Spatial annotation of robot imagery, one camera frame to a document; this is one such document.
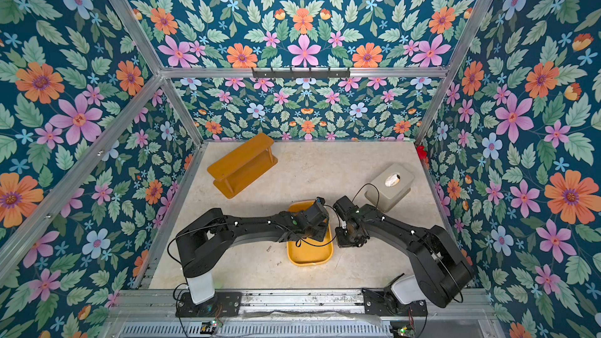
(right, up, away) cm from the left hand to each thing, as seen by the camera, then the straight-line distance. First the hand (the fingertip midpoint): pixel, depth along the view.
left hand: (327, 228), depth 88 cm
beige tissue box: (+26, +15, +5) cm, 30 cm away
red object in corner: (+49, +31, +30) cm, 65 cm away
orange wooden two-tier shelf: (-36, +23, +8) cm, 43 cm away
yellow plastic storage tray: (-7, -7, -4) cm, 11 cm away
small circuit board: (-38, -26, -16) cm, 49 cm away
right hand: (+6, -4, -2) cm, 8 cm away
